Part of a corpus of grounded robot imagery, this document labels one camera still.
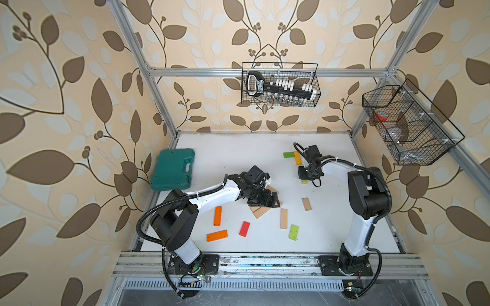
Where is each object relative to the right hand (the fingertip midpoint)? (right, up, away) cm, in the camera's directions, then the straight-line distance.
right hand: (303, 176), depth 101 cm
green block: (-6, +11, +8) cm, 15 cm away
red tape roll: (+28, +27, -19) cm, 44 cm away
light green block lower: (-9, -22, -19) cm, 30 cm away
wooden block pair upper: (-25, -14, -12) cm, 31 cm away
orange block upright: (-43, -17, -14) cm, 49 cm away
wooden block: (-17, -6, -4) cm, 19 cm away
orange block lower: (-43, -23, -20) cm, 52 cm away
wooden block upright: (-13, -18, -14) cm, 26 cm away
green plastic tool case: (-69, +3, -1) cm, 69 cm away
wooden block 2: (-13, -13, -9) cm, 20 cm away
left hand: (-19, -9, -19) cm, 29 cm away
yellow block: (0, -3, -3) cm, 4 cm away
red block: (-31, -21, -17) cm, 41 cm away
